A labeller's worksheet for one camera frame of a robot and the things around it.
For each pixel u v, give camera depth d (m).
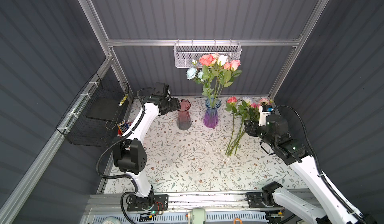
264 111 0.62
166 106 0.73
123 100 0.81
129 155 0.47
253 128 0.62
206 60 0.75
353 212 0.37
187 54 0.83
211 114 0.92
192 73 0.81
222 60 0.76
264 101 1.12
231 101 1.13
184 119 1.06
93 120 0.72
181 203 0.75
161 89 0.68
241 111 1.08
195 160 0.88
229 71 0.80
